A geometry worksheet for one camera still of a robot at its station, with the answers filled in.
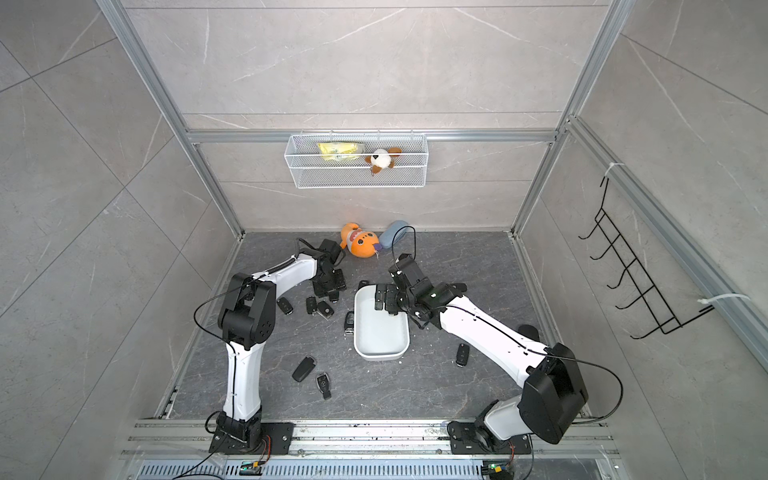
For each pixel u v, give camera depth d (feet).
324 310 3.13
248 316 1.85
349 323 3.03
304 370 2.74
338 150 2.74
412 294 1.95
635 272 2.20
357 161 2.92
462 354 2.82
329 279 2.83
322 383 2.67
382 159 2.81
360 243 3.50
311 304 3.21
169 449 2.39
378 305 2.39
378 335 2.97
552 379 1.33
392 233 3.82
